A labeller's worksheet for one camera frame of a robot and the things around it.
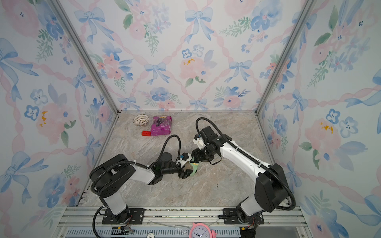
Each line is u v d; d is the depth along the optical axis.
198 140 0.76
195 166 0.78
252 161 0.48
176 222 0.73
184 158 0.74
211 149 0.59
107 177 0.47
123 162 0.51
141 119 1.13
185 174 0.77
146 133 1.04
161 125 1.03
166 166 0.72
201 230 0.69
